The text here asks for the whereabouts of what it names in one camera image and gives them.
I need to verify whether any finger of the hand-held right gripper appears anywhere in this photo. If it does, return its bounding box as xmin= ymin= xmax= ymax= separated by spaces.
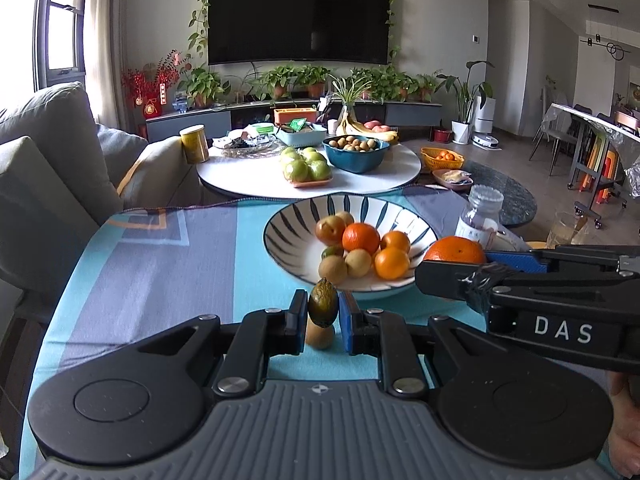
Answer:
xmin=484 ymin=245 xmax=640 ymax=277
xmin=414 ymin=259 xmax=517 ymax=312

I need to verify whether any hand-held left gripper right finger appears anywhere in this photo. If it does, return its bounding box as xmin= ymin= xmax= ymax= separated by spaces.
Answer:
xmin=339 ymin=292 xmax=483 ymax=397

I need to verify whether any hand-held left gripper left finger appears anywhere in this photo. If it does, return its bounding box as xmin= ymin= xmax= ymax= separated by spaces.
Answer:
xmin=132 ymin=289 xmax=309 ymax=398

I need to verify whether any dark green oblong fruit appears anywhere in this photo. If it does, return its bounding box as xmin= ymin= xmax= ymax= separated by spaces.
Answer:
xmin=307 ymin=278 xmax=339 ymax=328

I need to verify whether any medium orange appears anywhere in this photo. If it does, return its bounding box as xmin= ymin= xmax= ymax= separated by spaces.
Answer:
xmin=373 ymin=247 xmax=411 ymax=281

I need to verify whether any small orange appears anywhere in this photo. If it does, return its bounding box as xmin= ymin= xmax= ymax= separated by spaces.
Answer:
xmin=380 ymin=230 xmax=412 ymax=254

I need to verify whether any white bowl with dark stripes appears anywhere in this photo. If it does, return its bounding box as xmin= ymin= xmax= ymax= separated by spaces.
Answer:
xmin=263 ymin=194 xmax=440 ymax=301

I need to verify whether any large dark orange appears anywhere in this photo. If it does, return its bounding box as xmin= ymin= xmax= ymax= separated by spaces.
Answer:
xmin=342 ymin=222 xmax=382 ymax=256

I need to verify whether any red yellow apple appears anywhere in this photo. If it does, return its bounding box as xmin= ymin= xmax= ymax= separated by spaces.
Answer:
xmin=315 ymin=215 xmax=347 ymax=242

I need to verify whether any person's right hand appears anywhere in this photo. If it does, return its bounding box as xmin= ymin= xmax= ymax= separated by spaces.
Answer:
xmin=606 ymin=373 xmax=640 ymax=479

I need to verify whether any white oval object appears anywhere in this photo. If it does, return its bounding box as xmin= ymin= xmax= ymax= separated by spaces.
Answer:
xmin=495 ymin=230 xmax=532 ymax=254

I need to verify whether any clear jar with orange label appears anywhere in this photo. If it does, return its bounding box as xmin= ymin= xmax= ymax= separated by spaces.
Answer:
xmin=455 ymin=185 xmax=505 ymax=251

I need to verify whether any glass mug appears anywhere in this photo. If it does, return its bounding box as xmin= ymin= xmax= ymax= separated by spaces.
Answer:
xmin=546 ymin=211 xmax=591 ymax=249

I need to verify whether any dark marble table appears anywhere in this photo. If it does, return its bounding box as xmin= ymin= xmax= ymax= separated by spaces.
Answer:
xmin=415 ymin=160 xmax=539 ymax=229

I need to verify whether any pink dish with snacks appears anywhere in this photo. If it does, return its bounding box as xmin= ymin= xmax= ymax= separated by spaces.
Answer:
xmin=432 ymin=169 xmax=474 ymax=192

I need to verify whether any orange plastic basket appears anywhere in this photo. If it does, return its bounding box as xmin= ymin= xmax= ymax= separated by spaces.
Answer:
xmin=421 ymin=147 xmax=465 ymax=171

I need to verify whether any grey chair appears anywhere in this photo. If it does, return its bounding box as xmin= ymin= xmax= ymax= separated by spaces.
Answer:
xmin=530 ymin=91 xmax=572 ymax=162

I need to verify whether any white vacuum dock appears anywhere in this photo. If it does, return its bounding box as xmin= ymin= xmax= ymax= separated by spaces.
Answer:
xmin=472 ymin=95 xmax=497 ymax=136

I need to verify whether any blue bowl of brown fruit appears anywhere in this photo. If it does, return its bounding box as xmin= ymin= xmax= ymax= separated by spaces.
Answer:
xmin=322 ymin=135 xmax=391 ymax=175

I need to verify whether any blue patterned tablecloth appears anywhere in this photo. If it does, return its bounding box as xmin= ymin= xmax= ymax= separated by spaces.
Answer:
xmin=20 ymin=187 xmax=616 ymax=476

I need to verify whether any folding dining table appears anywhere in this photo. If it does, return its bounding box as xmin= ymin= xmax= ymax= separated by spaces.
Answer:
xmin=550 ymin=103 xmax=640 ymax=222

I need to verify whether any white round table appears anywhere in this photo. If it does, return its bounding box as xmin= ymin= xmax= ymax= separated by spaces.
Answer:
xmin=196 ymin=137 xmax=422 ymax=200

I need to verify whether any pack of green apples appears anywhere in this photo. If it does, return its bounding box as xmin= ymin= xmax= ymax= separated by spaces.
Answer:
xmin=280 ymin=146 xmax=334 ymax=189

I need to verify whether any tall plant in white pot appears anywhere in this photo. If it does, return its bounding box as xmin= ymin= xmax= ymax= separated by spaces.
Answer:
xmin=436 ymin=60 xmax=496 ymax=145

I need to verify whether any grey television cabinet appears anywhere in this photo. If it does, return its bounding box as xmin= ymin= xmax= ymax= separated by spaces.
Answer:
xmin=145 ymin=101 xmax=444 ymax=144

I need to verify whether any bunch of bananas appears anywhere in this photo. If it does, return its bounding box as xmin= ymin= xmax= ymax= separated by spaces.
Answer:
xmin=335 ymin=117 xmax=400 ymax=145

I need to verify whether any light blue basket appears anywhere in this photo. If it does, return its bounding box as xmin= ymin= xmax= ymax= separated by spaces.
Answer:
xmin=276 ymin=120 xmax=329 ymax=149

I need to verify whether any glass tray of snacks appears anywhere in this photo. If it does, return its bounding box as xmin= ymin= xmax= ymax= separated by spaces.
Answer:
xmin=212 ymin=131 xmax=281 ymax=154

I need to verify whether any beige cushion with orange trim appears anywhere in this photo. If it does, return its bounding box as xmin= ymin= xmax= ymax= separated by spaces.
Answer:
xmin=117 ymin=136 xmax=202 ymax=211

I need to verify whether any yellow canister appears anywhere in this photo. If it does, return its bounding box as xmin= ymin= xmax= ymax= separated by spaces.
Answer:
xmin=180 ymin=125 xmax=210 ymax=164

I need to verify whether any orange box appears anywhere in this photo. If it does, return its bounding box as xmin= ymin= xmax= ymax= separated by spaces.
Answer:
xmin=273 ymin=106 xmax=319 ymax=125

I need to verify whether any spider plant in vase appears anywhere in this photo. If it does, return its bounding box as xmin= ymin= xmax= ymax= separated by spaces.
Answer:
xmin=327 ymin=75 xmax=374 ymax=127

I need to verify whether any black ceiling track light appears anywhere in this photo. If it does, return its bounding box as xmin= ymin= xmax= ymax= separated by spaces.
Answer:
xmin=580 ymin=5 xmax=632 ymax=62

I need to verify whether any row of potted plants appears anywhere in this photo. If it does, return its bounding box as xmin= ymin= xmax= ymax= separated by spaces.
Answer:
xmin=177 ymin=62 xmax=439 ymax=109

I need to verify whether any grey pillow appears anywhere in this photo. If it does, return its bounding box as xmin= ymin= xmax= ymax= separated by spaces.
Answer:
xmin=95 ymin=124 xmax=149 ymax=196

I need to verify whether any red flower decoration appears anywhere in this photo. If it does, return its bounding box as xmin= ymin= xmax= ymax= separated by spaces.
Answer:
xmin=121 ymin=50 xmax=194 ymax=120

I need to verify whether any grey sofa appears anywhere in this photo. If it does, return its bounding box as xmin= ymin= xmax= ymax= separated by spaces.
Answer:
xmin=0 ymin=82 xmax=126 ymax=321

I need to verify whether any green trailing vine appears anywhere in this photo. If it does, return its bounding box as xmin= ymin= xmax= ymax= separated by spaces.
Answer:
xmin=187 ymin=0 xmax=402 ymax=62

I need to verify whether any light curtain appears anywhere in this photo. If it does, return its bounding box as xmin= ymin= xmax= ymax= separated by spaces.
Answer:
xmin=85 ymin=0 xmax=129 ymax=131

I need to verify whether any black wall television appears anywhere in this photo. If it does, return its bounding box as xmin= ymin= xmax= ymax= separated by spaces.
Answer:
xmin=207 ymin=0 xmax=392 ymax=66

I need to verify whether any dark window frame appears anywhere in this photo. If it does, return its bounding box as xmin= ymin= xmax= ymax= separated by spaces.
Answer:
xmin=32 ymin=0 xmax=92 ymax=94

